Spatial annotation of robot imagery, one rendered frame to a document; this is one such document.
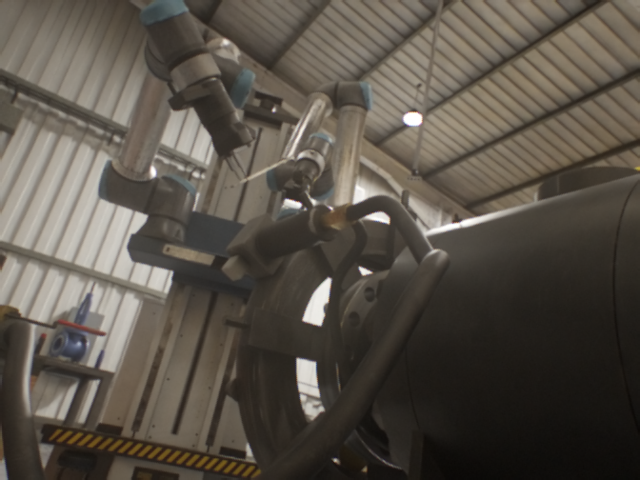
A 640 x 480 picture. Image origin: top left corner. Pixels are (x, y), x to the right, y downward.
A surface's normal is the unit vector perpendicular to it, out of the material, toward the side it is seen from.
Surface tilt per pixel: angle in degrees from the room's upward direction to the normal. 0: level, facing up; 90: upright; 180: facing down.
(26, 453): 38
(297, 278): 90
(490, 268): 78
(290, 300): 90
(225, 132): 134
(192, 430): 90
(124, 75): 90
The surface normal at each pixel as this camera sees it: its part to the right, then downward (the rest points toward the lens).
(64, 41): 0.52, -0.23
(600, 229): -0.66, -0.66
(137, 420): 0.20, -0.34
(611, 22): -0.29, 0.86
